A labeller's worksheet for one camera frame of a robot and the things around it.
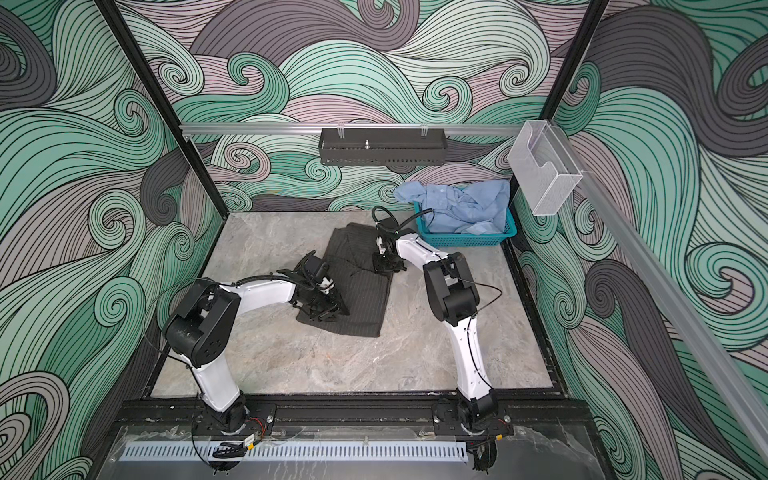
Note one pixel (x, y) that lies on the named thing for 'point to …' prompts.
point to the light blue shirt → (480, 208)
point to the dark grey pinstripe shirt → (362, 286)
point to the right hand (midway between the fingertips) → (381, 269)
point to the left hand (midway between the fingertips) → (346, 312)
